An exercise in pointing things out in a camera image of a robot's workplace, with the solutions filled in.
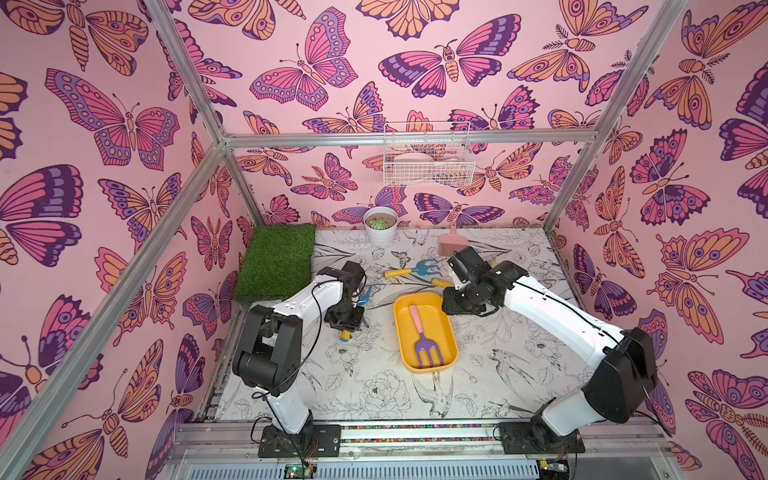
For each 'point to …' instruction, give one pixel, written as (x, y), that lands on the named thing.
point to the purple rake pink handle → (424, 344)
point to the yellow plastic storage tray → (435, 325)
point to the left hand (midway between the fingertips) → (353, 325)
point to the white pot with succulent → (381, 225)
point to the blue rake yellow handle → (365, 293)
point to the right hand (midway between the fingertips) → (442, 309)
